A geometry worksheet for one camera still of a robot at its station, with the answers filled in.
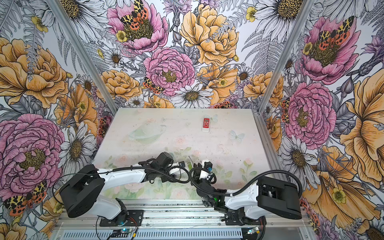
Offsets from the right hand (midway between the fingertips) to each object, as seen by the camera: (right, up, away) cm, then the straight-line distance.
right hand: (195, 168), depth 80 cm
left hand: (-15, -5, +9) cm, 18 cm away
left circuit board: (-33, -27, -8) cm, 43 cm away
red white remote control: (+8, +24, +33) cm, 41 cm away
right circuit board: (+28, -27, -8) cm, 40 cm away
